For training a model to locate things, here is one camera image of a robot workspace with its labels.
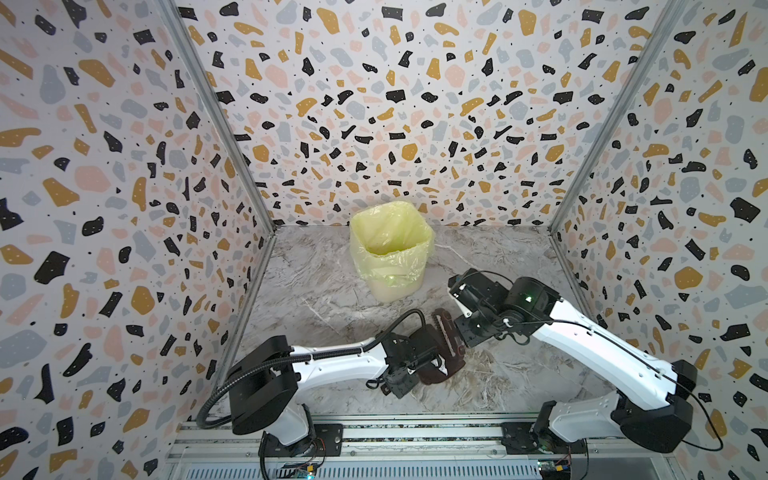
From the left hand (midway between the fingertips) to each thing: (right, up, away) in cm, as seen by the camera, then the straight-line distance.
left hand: (404, 378), depth 79 cm
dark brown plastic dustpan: (+8, +8, +13) cm, 17 cm away
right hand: (+12, +16, -10) cm, 23 cm away
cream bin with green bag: (-4, +37, +24) cm, 44 cm away
